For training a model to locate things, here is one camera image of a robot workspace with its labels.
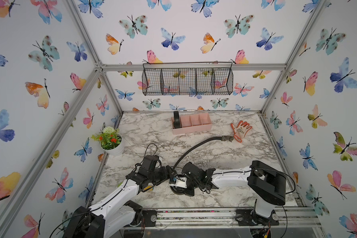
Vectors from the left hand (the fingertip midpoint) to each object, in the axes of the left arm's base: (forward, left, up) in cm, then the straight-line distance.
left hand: (174, 174), depth 83 cm
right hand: (-5, -3, -3) cm, 7 cm away
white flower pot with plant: (+17, +36, +9) cm, 41 cm away
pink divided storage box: (+43, -13, -7) cm, 45 cm away
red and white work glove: (+33, -47, -4) cm, 58 cm away
